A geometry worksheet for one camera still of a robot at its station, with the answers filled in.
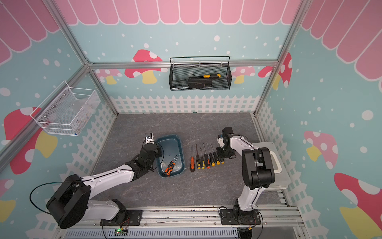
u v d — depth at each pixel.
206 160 0.93
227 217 0.74
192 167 0.89
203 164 0.91
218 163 0.92
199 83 0.88
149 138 0.74
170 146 0.93
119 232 0.73
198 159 0.94
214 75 0.90
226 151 0.81
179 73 0.95
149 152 0.66
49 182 0.41
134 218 0.74
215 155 0.96
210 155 0.97
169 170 0.89
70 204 0.42
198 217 0.76
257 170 0.50
